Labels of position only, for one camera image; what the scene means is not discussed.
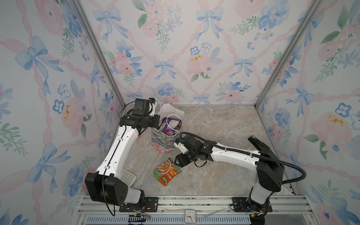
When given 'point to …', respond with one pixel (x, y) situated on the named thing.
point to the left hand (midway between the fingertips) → (156, 117)
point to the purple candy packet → (169, 126)
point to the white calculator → (127, 177)
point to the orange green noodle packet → (166, 171)
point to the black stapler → (256, 142)
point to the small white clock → (190, 216)
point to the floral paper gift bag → (162, 142)
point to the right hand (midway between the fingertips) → (177, 160)
